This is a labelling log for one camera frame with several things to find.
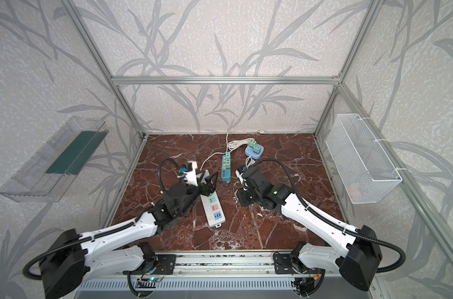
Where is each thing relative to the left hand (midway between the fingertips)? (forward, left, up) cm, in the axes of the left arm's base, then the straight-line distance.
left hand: (215, 168), depth 75 cm
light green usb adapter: (+30, -17, -19) cm, 39 cm away
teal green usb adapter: (+25, -20, -18) cm, 37 cm away
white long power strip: (-5, +4, -22) cm, 23 cm away
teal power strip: (+10, -3, -21) cm, 23 cm away
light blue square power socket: (+26, -16, -22) cm, 38 cm away
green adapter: (+15, -4, -18) cm, 24 cm away
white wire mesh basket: (-7, -51, +12) cm, 53 cm away
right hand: (-5, -10, -7) cm, 13 cm away
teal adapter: (+20, -4, -18) cm, 27 cm away
